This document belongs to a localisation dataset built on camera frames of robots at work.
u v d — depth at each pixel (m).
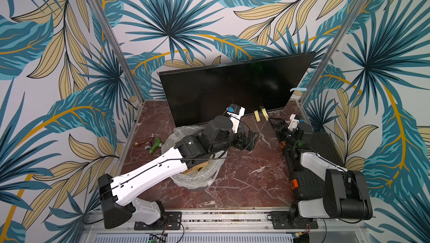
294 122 0.80
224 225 0.73
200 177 0.60
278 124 0.78
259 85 0.92
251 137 0.53
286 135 0.77
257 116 0.90
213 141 0.46
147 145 0.94
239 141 0.54
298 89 0.81
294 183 0.80
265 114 0.90
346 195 0.43
